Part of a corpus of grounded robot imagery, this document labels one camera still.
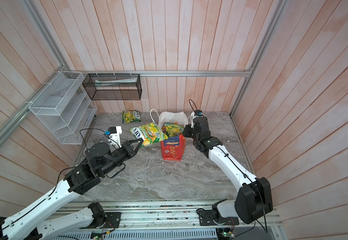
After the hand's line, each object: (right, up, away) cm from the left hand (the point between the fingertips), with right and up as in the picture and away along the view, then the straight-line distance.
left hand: (142, 145), depth 63 cm
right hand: (+21, +9, +20) cm, 30 cm away
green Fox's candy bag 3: (+14, +7, +24) cm, 28 cm away
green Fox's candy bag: (-21, +17, +53) cm, 60 cm away
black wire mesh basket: (-29, +37, +42) cm, 63 cm away
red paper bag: (+13, -5, +23) cm, 27 cm away
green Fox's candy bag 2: (+3, +5, +2) cm, 6 cm away
